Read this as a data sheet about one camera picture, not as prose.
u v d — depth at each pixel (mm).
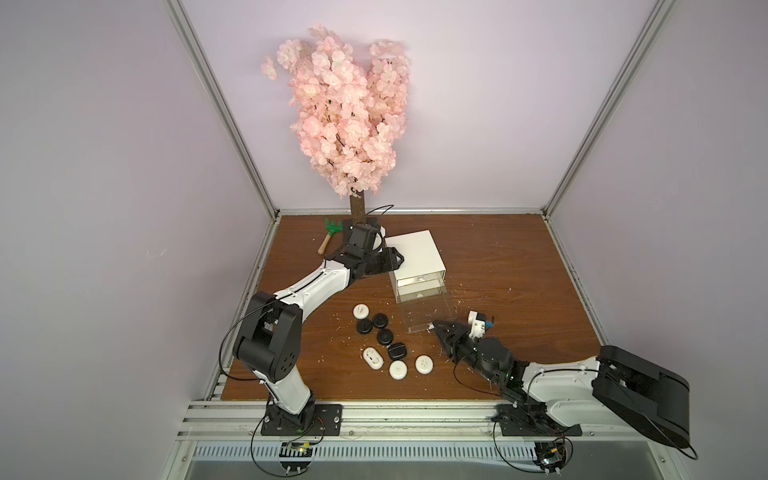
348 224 1115
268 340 461
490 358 611
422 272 857
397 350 832
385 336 872
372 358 812
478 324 775
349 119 656
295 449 715
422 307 917
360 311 917
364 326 876
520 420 720
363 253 707
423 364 810
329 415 747
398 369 796
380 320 896
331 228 1135
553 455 698
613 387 457
